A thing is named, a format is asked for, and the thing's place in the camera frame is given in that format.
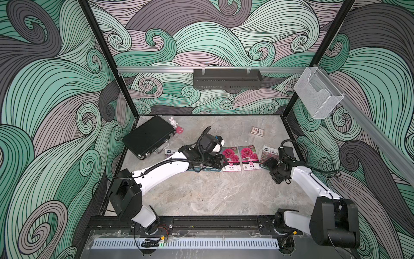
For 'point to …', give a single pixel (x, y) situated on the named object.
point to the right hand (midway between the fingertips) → (265, 168)
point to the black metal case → (153, 135)
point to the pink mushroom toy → (179, 129)
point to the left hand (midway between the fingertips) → (225, 161)
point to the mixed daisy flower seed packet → (267, 152)
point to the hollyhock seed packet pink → (249, 157)
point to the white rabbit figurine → (173, 122)
